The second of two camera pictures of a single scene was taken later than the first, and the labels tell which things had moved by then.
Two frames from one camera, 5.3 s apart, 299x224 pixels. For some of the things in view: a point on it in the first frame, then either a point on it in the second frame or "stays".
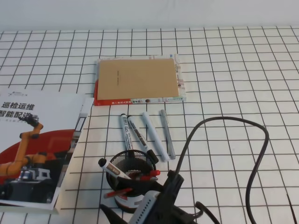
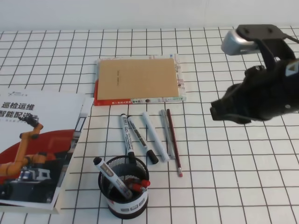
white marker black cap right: (151, 153) stays
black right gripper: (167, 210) → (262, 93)
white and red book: (181, 93) stays
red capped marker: (153, 173) → (138, 185)
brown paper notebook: (123, 79) stays
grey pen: (171, 153) stays
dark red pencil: (112, 194) → (175, 143)
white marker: (111, 169) → (120, 185)
